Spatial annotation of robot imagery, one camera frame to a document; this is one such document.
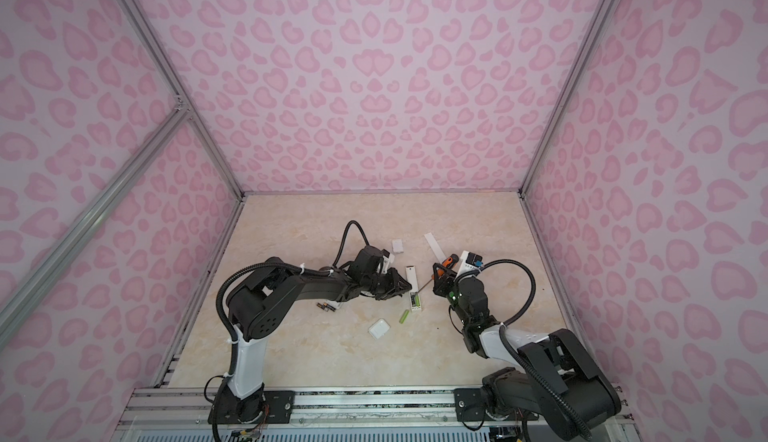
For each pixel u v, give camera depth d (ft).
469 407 2.40
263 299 1.73
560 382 1.39
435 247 3.41
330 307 2.96
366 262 2.54
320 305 2.96
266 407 2.35
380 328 2.83
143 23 2.50
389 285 2.75
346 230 2.81
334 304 2.96
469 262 2.52
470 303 2.15
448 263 2.71
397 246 3.41
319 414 2.37
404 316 2.89
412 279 3.10
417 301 2.92
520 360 1.48
